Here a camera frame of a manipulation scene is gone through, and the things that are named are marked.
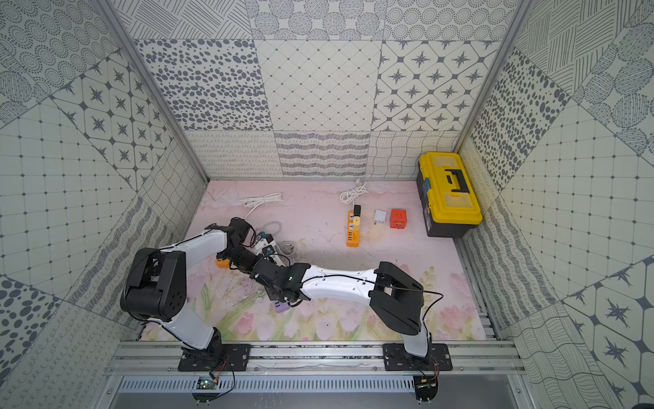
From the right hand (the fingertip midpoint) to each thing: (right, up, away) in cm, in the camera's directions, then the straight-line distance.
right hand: (279, 280), depth 81 cm
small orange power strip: (+25, +12, +17) cm, 33 cm away
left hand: (-5, +1, +7) cm, 9 cm away
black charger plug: (+27, +22, +20) cm, 40 cm away
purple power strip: (0, -9, 0) cm, 9 cm away
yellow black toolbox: (+61, +27, +11) cm, 67 cm away
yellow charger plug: (+27, +18, +17) cm, 36 cm away
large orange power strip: (-23, +3, +9) cm, 24 cm away
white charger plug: (+37, +19, +23) cm, 48 cm away
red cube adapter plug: (+44, +19, +20) cm, 51 cm away
